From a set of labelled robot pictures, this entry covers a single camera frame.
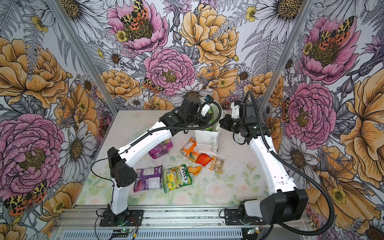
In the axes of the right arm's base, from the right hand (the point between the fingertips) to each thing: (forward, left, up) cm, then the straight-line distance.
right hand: (218, 125), depth 76 cm
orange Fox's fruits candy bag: (0, +16, -25) cm, 29 cm away
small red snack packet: (-4, +8, -27) cm, 28 cm away
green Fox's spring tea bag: (-15, +23, -25) cm, 38 cm away
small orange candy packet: (-11, +13, -27) cm, 32 cm away
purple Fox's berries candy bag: (-16, +39, -25) cm, 49 cm away
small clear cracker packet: (-8, -1, -27) cm, 28 cm away
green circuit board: (-40, +48, -29) cm, 69 cm away
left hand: (+4, +5, +1) cm, 6 cm away
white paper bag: (-5, +5, -7) cm, 10 cm away
